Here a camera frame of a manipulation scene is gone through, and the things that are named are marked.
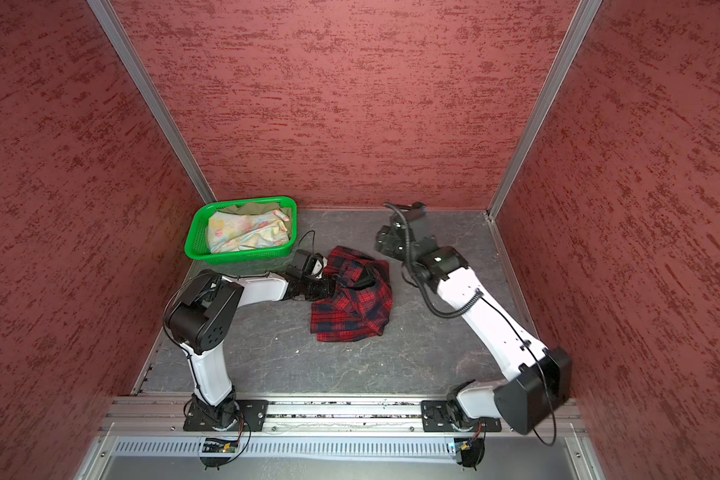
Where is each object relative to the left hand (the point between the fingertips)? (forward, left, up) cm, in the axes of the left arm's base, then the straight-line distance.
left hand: (338, 295), depth 97 cm
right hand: (+1, -14, +26) cm, 29 cm away
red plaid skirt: (-9, -8, +11) cm, 17 cm away
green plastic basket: (+16, +50, +7) cm, 53 cm away
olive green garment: (+33, +35, +8) cm, 48 cm away
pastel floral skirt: (+23, +41, +5) cm, 47 cm away
